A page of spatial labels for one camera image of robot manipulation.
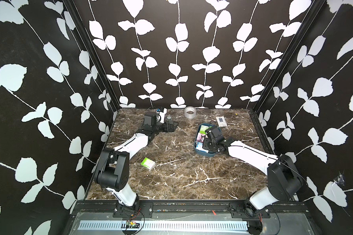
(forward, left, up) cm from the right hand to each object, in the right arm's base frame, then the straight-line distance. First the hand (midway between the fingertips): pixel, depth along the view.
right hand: (203, 141), depth 90 cm
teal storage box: (-5, -5, -8) cm, 11 cm away
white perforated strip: (-42, +21, -10) cm, 48 cm away
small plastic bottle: (+24, +23, -4) cm, 34 cm away
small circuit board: (-42, +37, -10) cm, 57 cm away
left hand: (+9, +18, +9) cm, 22 cm away
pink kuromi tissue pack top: (+6, +1, -4) cm, 8 cm away
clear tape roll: (+31, +7, -11) cm, 34 cm away
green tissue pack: (-11, +34, -7) cm, 36 cm away
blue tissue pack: (-1, +2, -4) cm, 5 cm away
